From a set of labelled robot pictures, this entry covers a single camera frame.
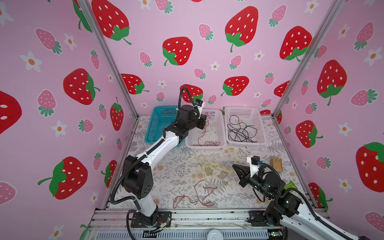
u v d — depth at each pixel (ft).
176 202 2.57
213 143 3.40
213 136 3.56
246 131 3.59
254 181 2.08
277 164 3.05
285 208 1.78
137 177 1.48
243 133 3.54
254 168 2.05
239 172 2.25
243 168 2.17
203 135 3.52
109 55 2.77
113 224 2.38
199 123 2.42
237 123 3.75
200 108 2.35
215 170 2.98
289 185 2.76
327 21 2.40
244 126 3.73
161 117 3.86
